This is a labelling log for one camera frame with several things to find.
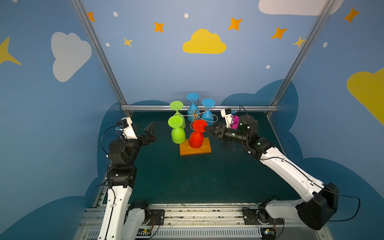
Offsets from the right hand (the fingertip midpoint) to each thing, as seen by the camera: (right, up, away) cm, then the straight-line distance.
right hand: (207, 128), depth 69 cm
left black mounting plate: (-24, -45, +6) cm, 51 cm away
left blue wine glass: (-7, +18, +15) cm, 24 cm away
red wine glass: (-5, -5, +7) cm, 10 cm away
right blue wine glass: (+2, +7, +15) cm, 17 cm away
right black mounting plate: (+22, -46, +6) cm, 51 cm away
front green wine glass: (-15, -3, +10) cm, 18 cm away
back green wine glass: (-15, +12, +11) cm, 22 cm away
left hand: (-29, +2, -2) cm, 29 cm away
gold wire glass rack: (-5, +7, +10) cm, 13 cm away
